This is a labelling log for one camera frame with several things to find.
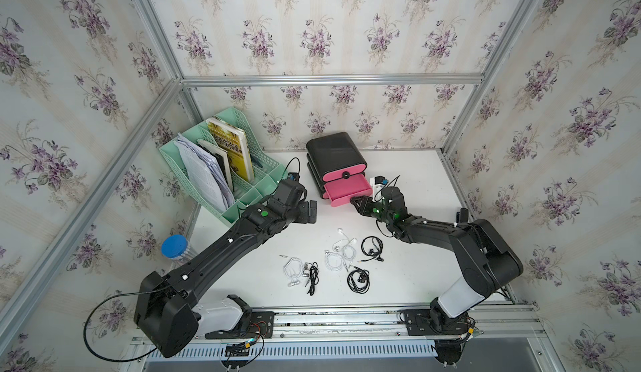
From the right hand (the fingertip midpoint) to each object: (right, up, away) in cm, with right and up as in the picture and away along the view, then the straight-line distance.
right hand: (355, 200), depth 91 cm
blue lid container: (-53, -11, -22) cm, 59 cm away
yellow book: (-46, +23, 0) cm, 51 cm away
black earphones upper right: (+6, -17, -1) cm, 18 cm away
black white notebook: (-49, +16, 0) cm, 52 cm away
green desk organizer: (-37, +11, +21) cm, 44 cm away
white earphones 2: (-22, -23, -7) cm, 33 cm away
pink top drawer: (-4, +10, +1) cm, 11 cm away
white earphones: (-5, -19, -3) cm, 20 cm away
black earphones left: (-15, -25, -9) cm, 31 cm away
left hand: (-17, -1, -11) cm, 21 cm away
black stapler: (+41, -7, +3) cm, 42 cm away
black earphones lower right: (0, -26, -9) cm, 27 cm away
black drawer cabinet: (-7, +12, 0) cm, 14 cm away
